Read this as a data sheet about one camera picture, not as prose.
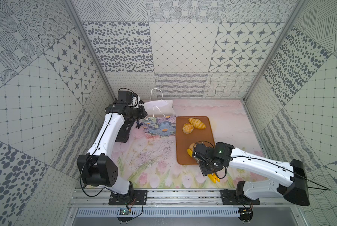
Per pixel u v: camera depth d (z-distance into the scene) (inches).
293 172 16.1
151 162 34.1
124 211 28.2
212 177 25.1
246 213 28.3
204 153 22.0
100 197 29.6
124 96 24.6
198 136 38.7
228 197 29.0
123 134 36.7
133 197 28.6
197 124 39.7
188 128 38.4
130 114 26.5
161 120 31.0
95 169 16.3
